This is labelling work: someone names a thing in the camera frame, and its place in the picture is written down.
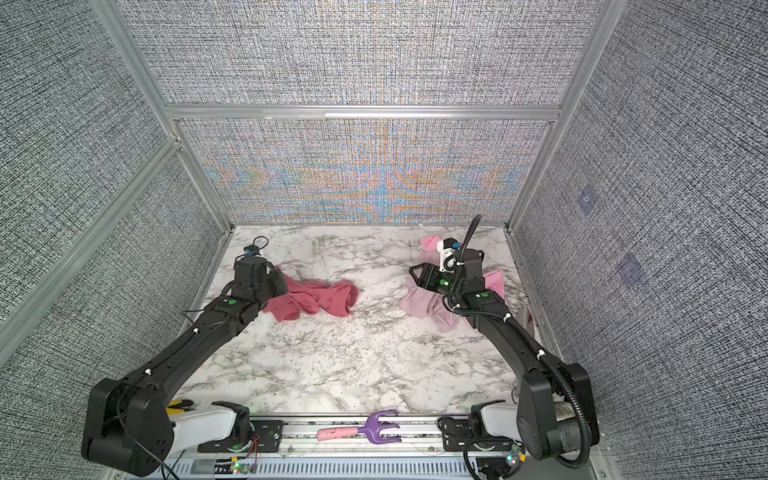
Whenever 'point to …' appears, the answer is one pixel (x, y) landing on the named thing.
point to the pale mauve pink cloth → (429, 304)
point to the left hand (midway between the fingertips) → (282, 274)
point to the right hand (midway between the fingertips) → (416, 269)
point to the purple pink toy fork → (371, 430)
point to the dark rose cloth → (337, 299)
